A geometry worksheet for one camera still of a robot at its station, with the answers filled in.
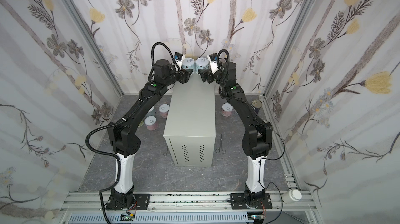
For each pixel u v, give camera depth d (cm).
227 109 105
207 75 75
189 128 62
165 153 90
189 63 81
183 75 75
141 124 59
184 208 73
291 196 68
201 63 82
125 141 54
